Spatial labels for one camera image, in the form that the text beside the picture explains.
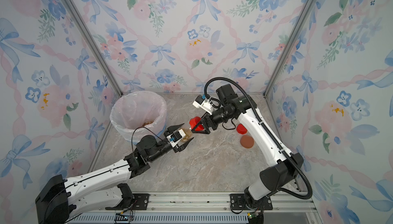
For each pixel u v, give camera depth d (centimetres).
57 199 40
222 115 59
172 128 65
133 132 68
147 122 98
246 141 93
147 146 54
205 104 61
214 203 76
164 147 62
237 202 73
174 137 56
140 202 75
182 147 63
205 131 59
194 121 62
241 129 98
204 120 58
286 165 40
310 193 38
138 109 87
